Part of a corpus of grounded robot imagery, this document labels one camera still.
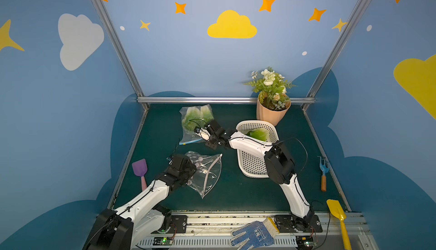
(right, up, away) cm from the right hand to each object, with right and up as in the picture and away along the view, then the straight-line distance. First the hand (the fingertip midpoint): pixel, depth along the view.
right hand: (212, 134), depth 96 cm
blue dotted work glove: (+22, -41, -25) cm, 53 cm away
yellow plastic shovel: (+59, -33, -19) cm, 70 cm away
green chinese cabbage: (+28, +1, -1) cm, 28 cm away
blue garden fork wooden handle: (+63, -18, -4) cm, 66 cm away
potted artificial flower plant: (+37, +20, +5) cm, 42 cm away
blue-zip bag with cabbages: (-12, +10, +5) cm, 17 cm away
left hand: (-6, -17, -9) cm, 20 cm away
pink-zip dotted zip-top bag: (-1, -17, -12) cm, 21 cm away
